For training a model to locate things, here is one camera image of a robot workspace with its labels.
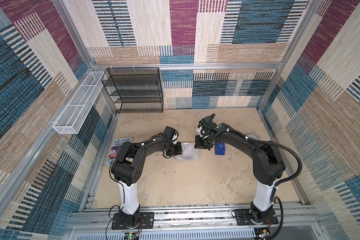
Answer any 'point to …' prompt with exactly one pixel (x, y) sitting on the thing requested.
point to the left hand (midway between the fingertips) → (183, 152)
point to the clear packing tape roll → (254, 136)
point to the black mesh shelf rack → (134, 89)
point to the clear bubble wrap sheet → (189, 152)
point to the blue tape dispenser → (220, 148)
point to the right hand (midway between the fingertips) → (198, 148)
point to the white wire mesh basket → (71, 118)
